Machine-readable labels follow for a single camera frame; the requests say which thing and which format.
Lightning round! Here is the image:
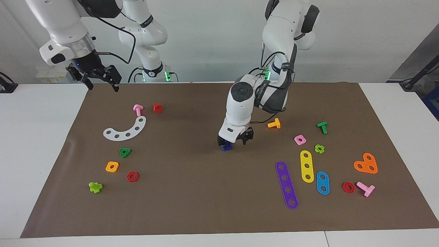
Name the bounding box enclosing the black base power cable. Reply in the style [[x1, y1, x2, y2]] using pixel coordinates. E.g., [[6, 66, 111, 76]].
[[128, 67, 144, 83]]

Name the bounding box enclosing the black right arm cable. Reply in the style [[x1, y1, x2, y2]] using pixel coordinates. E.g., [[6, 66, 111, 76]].
[[92, 15, 137, 65]]

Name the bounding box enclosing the purple four-hole plastic plate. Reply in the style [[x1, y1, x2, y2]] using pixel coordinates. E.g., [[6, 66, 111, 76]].
[[275, 161, 298, 209]]

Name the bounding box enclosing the white storage box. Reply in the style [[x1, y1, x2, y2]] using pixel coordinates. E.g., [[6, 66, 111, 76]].
[[36, 67, 72, 84]]

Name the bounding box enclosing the yellow three-hole plastic plate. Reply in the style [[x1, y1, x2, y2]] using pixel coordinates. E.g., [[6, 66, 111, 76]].
[[300, 150, 315, 183]]

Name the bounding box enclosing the white curved five-hole plate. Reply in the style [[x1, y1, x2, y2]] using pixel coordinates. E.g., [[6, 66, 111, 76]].
[[103, 116, 147, 141]]

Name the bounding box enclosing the black stand pole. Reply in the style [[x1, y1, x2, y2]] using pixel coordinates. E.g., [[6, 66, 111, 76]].
[[400, 55, 439, 91]]

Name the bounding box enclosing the orange heart-shaped plastic plate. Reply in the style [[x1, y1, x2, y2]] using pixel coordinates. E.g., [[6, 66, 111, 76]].
[[354, 153, 378, 174]]

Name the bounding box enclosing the brown table mat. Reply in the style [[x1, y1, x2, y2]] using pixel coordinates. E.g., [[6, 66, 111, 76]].
[[20, 82, 439, 238]]

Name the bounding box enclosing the blue crate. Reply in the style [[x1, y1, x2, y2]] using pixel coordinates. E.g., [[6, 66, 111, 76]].
[[421, 86, 439, 121]]

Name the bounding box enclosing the blue two-hole plastic plate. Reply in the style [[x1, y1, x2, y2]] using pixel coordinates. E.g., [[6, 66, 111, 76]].
[[316, 171, 330, 196]]

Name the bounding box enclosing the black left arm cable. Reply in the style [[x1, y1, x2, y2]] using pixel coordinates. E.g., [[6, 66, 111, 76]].
[[250, 41, 296, 124]]

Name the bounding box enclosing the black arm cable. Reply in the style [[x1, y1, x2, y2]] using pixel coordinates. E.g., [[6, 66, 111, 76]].
[[92, 15, 137, 65], [250, 41, 296, 124]]

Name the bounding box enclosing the black clamp mount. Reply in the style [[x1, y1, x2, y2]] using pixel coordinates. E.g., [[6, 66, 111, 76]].
[[0, 72, 18, 94]]

